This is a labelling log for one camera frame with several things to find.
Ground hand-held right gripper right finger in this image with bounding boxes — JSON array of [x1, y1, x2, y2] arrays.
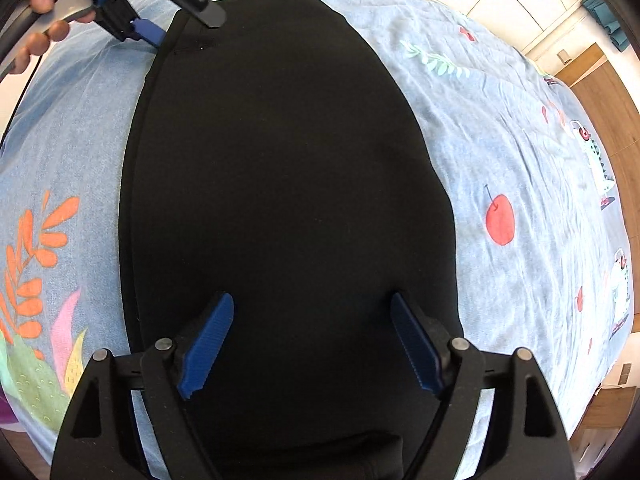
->
[[390, 291, 573, 480]]

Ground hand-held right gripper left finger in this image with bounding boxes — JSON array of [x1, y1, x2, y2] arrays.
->
[[50, 291, 236, 480]]

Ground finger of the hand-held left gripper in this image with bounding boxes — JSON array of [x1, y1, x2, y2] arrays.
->
[[162, 0, 226, 28], [92, 0, 166, 47]]

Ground black pants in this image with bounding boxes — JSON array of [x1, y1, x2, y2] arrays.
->
[[118, 0, 458, 480]]

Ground wooden dresser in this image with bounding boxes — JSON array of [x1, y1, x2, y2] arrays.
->
[[570, 384, 640, 456]]

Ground blue printed bedsheet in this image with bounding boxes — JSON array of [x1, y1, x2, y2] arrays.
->
[[0, 0, 632, 461]]

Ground wooden headboard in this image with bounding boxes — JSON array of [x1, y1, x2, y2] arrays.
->
[[555, 42, 640, 333]]

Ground teal hanging cloth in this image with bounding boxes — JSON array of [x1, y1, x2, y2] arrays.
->
[[581, 0, 632, 52]]

